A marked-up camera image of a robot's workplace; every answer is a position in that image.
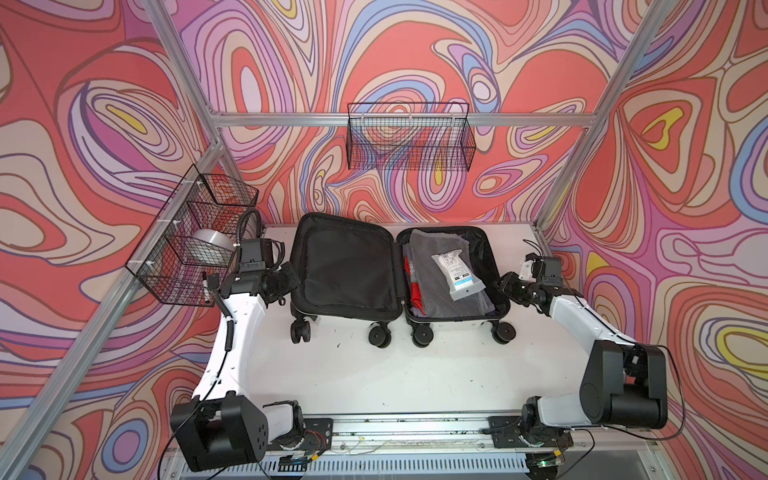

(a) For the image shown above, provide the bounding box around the wall wire basket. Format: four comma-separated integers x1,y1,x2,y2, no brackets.
125,166,259,307
346,100,476,172

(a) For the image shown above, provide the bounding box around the clear plastic packet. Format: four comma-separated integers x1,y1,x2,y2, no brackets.
431,249,486,301

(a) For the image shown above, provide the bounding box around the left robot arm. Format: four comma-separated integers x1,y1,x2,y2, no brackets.
170,238,306,473

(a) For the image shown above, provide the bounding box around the red t-shirt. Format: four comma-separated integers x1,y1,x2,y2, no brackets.
404,256,426,318

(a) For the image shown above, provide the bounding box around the back wall wire basket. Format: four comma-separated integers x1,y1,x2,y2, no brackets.
346,100,476,172

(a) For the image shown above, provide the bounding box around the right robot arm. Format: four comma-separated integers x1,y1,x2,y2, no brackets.
494,253,668,444

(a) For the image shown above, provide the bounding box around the left wall wire basket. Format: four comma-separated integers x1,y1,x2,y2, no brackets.
125,166,259,307

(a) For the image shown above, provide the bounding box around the black suitcase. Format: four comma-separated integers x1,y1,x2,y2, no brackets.
290,213,516,348

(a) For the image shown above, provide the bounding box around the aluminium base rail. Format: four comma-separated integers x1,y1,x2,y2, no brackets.
154,411,675,479

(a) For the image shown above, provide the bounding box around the black marker pen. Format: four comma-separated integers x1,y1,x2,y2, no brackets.
202,271,220,305

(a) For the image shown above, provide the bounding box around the white tape roll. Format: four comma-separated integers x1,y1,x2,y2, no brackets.
187,229,235,267

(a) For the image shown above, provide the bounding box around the grey towel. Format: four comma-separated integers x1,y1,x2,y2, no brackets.
407,229,495,320

